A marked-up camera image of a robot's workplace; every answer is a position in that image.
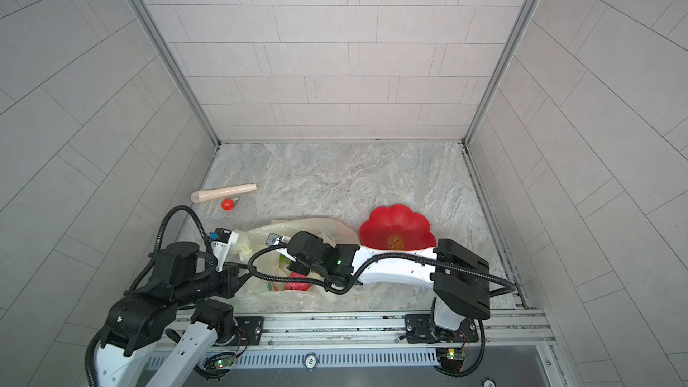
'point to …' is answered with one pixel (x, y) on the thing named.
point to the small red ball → (227, 204)
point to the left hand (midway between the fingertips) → (260, 268)
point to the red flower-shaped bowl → (395, 227)
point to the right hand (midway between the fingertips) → (290, 246)
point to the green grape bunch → (284, 259)
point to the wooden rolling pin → (205, 194)
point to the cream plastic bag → (274, 284)
